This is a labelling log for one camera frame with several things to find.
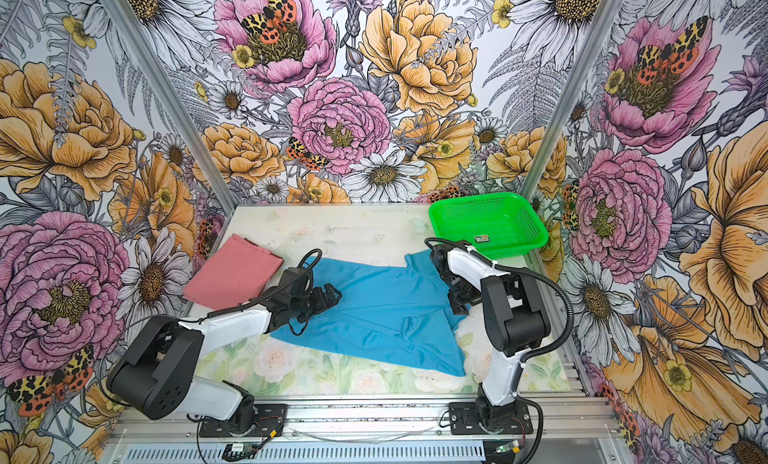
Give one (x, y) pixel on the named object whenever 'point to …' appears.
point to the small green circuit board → (513, 447)
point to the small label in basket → (482, 238)
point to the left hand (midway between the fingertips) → (329, 308)
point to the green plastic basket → (502, 226)
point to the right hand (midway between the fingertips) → (483, 313)
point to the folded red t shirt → (235, 273)
